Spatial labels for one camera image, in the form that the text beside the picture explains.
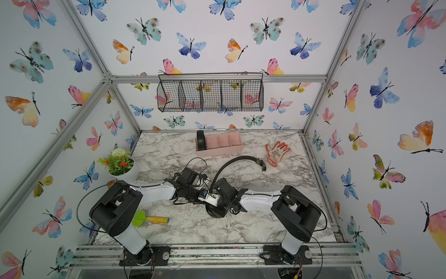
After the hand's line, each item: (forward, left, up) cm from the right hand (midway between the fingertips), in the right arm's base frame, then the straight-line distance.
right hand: (211, 205), depth 85 cm
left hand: (+3, -1, -1) cm, 3 cm away
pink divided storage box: (+43, -1, -6) cm, 43 cm away
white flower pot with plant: (+12, +45, +12) cm, 48 cm away
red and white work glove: (+34, -35, -2) cm, 49 cm away
